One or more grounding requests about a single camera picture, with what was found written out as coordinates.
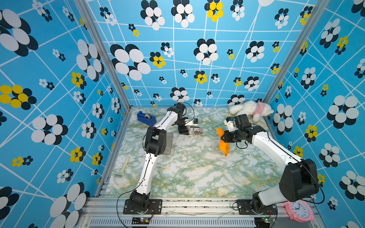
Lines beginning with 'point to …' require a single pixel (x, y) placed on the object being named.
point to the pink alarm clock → (299, 211)
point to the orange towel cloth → (224, 147)
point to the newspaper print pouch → (197, 131)
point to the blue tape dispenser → (146, 118)
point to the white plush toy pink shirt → (252, 108)
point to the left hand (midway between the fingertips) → (188, 126)
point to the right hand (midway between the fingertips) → (224, 137)
